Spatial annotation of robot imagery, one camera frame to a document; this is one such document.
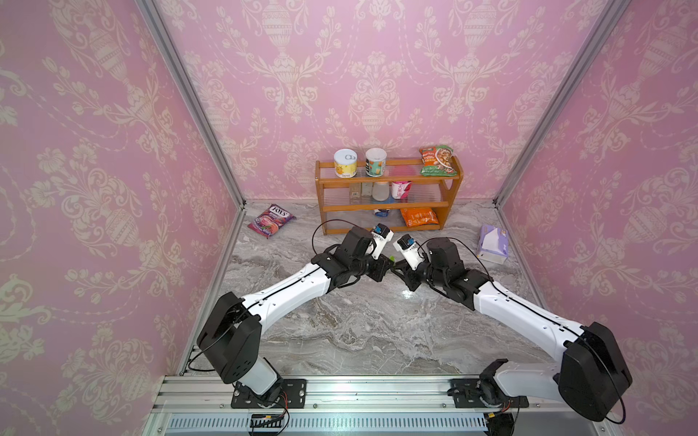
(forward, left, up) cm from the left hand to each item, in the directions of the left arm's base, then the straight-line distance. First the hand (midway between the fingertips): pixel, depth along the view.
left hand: (392, 266), depth 80 cm
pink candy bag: (+32, +46, -15) cm, 58 cm away
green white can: (+28, +5, +17) cm, 33 cm away
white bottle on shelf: (+31, +2, +2) cm, 32 cm away
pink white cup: (+30, -5, +3) cm, 31 cm away
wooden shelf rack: (+32, +14, -5) cm, 35 cm away
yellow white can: (+28, +15, +17) cm, 35 cm away
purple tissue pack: (+17, -40, -11) cm, 45 cm away
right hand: (+1, -1, 0) cm, 2 cm away
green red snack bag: (+30, -15, +16) cm, 37 cm away
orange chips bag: (+32, -15, -12) cm, 37 cm away
